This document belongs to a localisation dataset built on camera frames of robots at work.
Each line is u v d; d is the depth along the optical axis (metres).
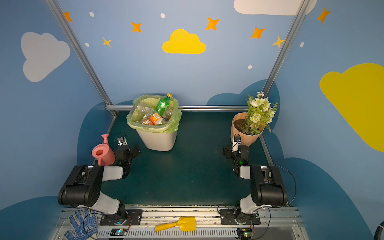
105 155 0.85
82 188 0.45
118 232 0.72
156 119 0.80
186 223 0.73
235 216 0.74
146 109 0.84
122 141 0.82
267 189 0.45
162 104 0.86
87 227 0.71
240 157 0.73
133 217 0.75
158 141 0.93
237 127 0.94
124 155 0.73
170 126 0.77
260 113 0.83
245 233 0.72
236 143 0.82
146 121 0.78
